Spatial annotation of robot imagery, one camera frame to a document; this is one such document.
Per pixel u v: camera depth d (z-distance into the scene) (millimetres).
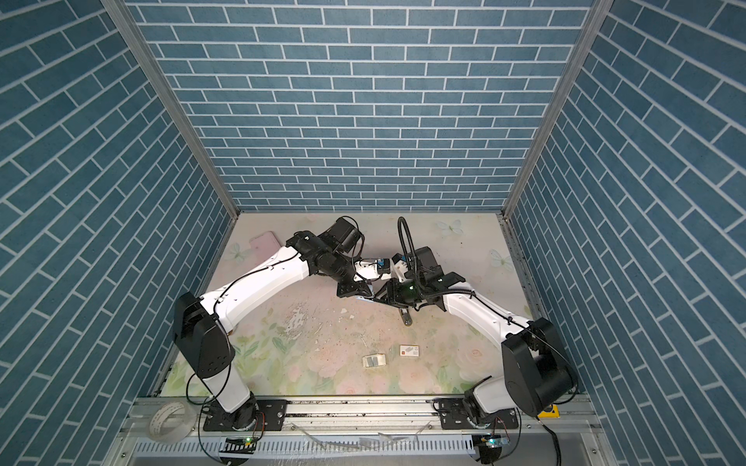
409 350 839
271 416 737
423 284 663
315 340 868
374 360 825
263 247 1079
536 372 426
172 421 737
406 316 915
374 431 722
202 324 424
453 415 737
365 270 668
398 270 787
